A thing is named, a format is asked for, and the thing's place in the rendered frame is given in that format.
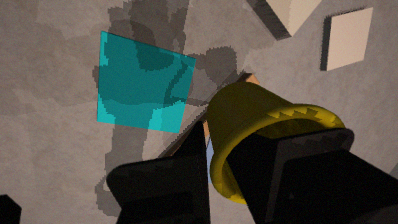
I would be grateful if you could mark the beige flat square slab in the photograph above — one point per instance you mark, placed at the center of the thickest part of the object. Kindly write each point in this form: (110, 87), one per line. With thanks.
(283, 17)

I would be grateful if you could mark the dark olive-yellow cup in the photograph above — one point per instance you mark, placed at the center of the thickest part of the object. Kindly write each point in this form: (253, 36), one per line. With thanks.
(242, 108)

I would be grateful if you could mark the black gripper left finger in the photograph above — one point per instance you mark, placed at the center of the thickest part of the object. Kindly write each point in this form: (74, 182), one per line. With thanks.
(185, 170)

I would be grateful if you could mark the orange flat bar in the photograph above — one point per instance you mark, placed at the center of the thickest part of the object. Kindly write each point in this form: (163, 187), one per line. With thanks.
(248, 77)

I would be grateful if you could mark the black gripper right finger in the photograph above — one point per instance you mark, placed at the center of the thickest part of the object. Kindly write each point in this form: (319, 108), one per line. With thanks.
(257, 162)

